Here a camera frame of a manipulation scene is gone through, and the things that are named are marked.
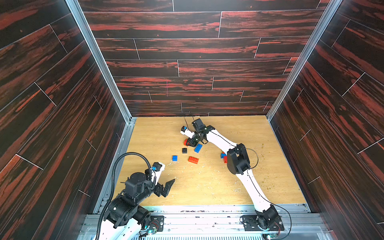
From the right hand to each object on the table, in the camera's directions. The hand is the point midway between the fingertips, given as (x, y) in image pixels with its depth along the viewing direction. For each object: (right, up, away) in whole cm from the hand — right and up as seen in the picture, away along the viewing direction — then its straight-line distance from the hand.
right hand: (191, 140), depth 107 cm
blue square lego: (-11, -11, -11) cm, 19 cm away
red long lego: (+1, -13, -12) cm, 17 cm away
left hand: (-11, -16, -36) cm, 40 cm away
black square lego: (-4, -7, -6) cm, 10 cm away
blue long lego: (+5, -5, -6) cm, 9 cm away
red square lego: (-4, -1, -6) cm, 7 cm away
